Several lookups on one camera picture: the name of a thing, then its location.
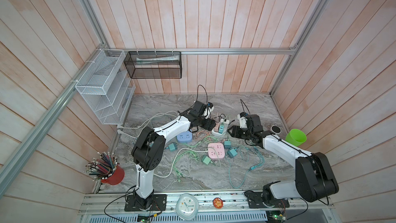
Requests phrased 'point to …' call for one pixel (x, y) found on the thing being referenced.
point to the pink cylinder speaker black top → (276, 129)
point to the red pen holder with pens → (105, 168)
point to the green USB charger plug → (205, 159)
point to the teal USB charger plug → (227, 144)
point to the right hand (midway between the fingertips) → (231, 129)
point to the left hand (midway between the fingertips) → (210, 124)
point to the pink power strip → (219, 147)
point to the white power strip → (226, 123)
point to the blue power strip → (186, 137)
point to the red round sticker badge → (217, 203)
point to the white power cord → (141, 126)
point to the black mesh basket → (154, 64)
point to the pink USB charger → (216, 128)
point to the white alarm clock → (187, 206)
